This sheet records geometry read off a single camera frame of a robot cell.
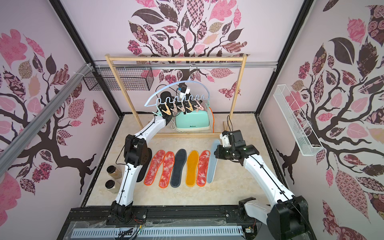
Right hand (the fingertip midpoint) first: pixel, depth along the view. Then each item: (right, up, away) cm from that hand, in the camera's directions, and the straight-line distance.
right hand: (215, 155), depth 80 cm
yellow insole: (-13, -8, +13) cm, 20 cm away
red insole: (-6, -10, +10) cm, 15 cm away
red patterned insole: (-35, -5, +15) cm, 39 cm away
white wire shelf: (+39, +10, -14) cm, 43 cm away
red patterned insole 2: (-28, -9, +12) cm, 32 cm away
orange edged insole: (+1, +20, +13) cm, 24 cm away
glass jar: (-53, -16, -5) cm, 56 cm away
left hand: (-9, +28, +3) cm, 30 cm away
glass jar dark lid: (-56, -10, +1) cm, 57 cm away
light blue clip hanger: (-11, +29, 0) cm, 31 cm away
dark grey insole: (-21, -7, +13) cm, 26 cm away
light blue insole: (-1, -4, +2) cm, 5 cm away
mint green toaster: (-11, +19, +24) cm, 33 cm away
